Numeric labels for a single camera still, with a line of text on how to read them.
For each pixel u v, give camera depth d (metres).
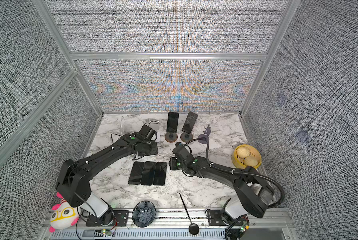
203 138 1.03
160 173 1.03
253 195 0.43
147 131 0.67
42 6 0.69
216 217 0.73
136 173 0.90
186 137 1.04
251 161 0.87
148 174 1.02
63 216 0.69
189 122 0.98
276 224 0.73
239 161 0.89
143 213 0.75
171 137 1.03
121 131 0.96
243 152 0.90
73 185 0.43
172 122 1.00
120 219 0.74
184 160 0.65
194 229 0.71
